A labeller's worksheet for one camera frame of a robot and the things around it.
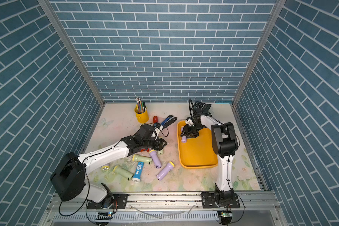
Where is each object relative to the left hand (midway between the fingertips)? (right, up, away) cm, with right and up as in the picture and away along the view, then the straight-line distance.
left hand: (167, 143), depth 83 cm
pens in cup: (-21, +23, +19) cm, 37 cm away
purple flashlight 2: (-8, -10, +5) cm, 13 cm away
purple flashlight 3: (0, -15, -1) cm, 15 cm away
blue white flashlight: (-17, -16, -3) cm, 24 cm away
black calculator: (+27, +25, +33) cm, 49 cm away
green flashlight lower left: (-26, -17, -2) cm, 31 cm away
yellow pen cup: (-20, +15, +19) cm, 32 cm away
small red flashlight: (-11, +14, +24) cm, 29 cm away
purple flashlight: (+10, +1, +11) cm, 15 cm away
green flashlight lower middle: (-20, -10, +3) cm, 22 cm away
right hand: (+12, +2, +15) cm, 19 cm away
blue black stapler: (-1, +12, +24) cm, 27 cm away
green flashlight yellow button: (-5, -7, +6) cm, 10 cm away
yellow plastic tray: (+20, -7, +9) cm, 23 cm away
